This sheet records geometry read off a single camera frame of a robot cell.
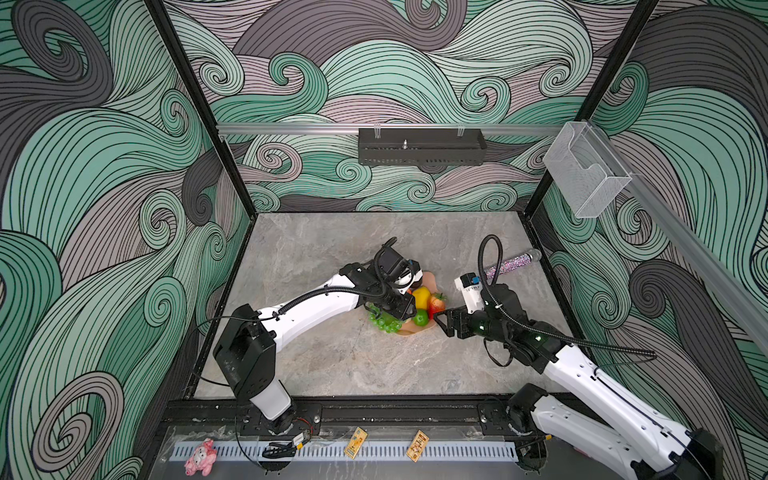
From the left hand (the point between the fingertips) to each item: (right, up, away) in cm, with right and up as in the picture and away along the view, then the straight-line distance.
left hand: (413, 309), depth 78 cm
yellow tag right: (0, -30, -9) cm, 31 cm away
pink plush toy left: (-49, -31, -12) cm, 59 cm away
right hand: (+8, -1, -2) cm, 8 cm away
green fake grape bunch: (-8, -3, -2) cm, 8 cm away
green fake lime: (+3, -4, +6) cm, 8 cm away
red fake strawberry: (+8, 0, +6) cm, 10 cm away
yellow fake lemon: (+4, +1, +11) cm, 11 cm away
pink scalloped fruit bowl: (+7, +5, +16) cm, 18 cm away
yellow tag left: (-15, -30, -8) cm, 34 cm away
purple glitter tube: (+45, +13, +25) cm, 53 cm away
